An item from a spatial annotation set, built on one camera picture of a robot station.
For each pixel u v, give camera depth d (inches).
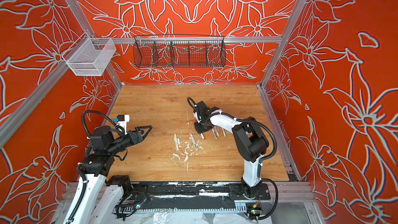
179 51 39.2
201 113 29.2
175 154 33.5
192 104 30.4
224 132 36.4
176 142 35.2
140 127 24.9
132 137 24.4
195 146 34.4
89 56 36.1
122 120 25.8
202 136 35.3
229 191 29.0
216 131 36.4
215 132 36.4
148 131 26.1
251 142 19.2
